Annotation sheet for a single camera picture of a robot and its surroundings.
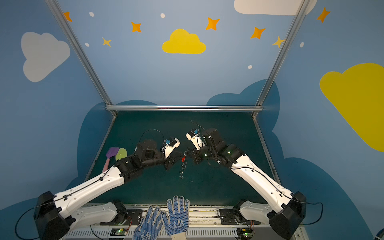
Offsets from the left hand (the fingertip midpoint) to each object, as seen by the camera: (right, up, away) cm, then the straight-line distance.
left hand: (183, 154), depth 71 cm
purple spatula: (-50, -4, +28) cm, 57 cm away
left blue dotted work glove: (-16, -36, +1) cm, 39 cm away
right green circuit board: (+30, -39, +2) cm, 49 cm away
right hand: (+3, +1, +1) cm, 3 cm away
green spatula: (-43, -5, +26) cm, 50 cm away
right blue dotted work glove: (-3, -35, +1) cm, 35 cm away
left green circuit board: (-30, -38, 0) cm, 48 cm away
